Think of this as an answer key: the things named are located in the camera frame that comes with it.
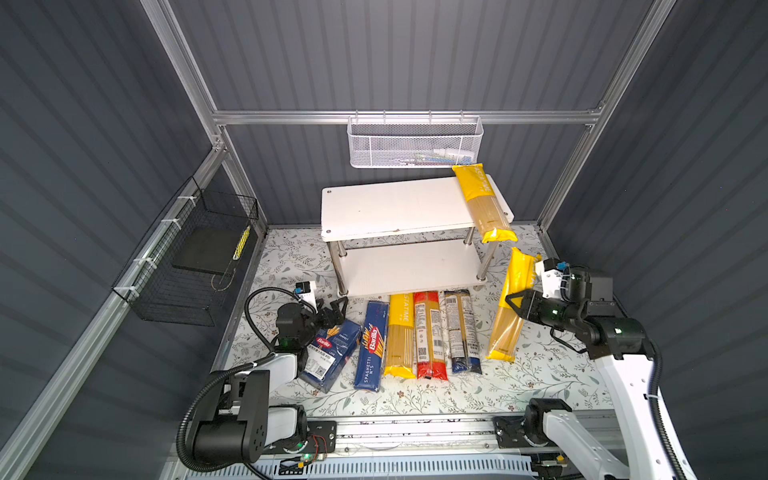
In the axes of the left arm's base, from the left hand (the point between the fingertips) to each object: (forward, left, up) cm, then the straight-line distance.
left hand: (335, 300), depth 88 cm
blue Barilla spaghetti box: (-19, -10, -6) cm, 22 cm away
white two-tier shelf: (+33, -24, -8) cm, 42 cm away
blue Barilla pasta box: (-16, +2, -3) cm, 16 cm away
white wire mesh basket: (+67, -30, +13) cm, 75 cm away
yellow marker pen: (+8, +23, +17) cm, 30 cm away
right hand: (-12, -46, +15) cm, 50 cm away
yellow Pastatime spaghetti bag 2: (-18, -43, +15) cm, 48 cm away
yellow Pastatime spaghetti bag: (-10, -19, -6) cm, 22 cm away
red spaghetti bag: (-9, -27, -7) cm, 30 cm away
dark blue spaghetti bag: (-14, -37, -7) cm, 41 cm away
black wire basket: (-2, +36, +18) cm, 40 cm away
